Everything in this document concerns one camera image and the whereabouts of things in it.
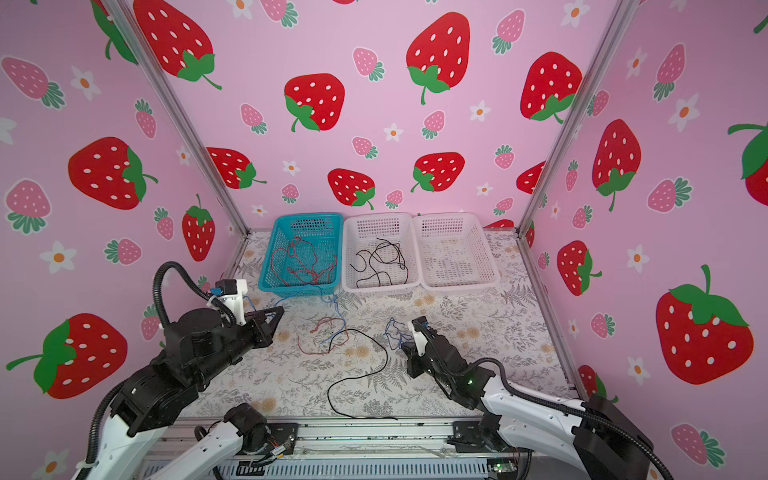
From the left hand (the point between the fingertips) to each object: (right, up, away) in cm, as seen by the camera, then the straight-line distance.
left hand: (284, 308), depth 63 cm
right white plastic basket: (+47, +13, +51) cm, 70 cm away
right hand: (+25, -13, +18) cm, 34 cm away
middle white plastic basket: (+18, +13, +49) cm, 54 cm away
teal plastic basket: (-12, +12, +51) cm, 54 cm away
